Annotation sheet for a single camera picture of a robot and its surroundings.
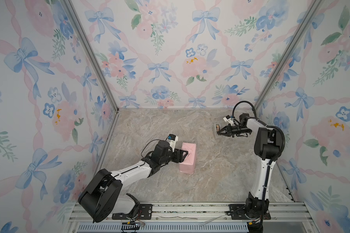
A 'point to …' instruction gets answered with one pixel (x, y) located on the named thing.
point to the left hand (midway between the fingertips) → (184, 151)
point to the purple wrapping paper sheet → (187, 165)
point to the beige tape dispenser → (217, 128)
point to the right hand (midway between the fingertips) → (218, 132)
